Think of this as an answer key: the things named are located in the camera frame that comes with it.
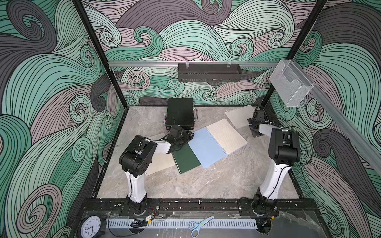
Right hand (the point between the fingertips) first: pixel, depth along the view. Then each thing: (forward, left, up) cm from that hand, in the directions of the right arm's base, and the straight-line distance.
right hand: (251, 123), depth 104 cm
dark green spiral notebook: (-25, +47, -3) cm, 54 cm away
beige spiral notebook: (-26, +63, -4) cm, 68 cm away
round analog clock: (-59, +90, +1) cm, 108 cm away
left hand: (-11, +43, +2) cm, 44 cm away
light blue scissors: (-59, +42, -2) cm, 73 cm away
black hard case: (+15, +52, -2) cm, 54 cm away
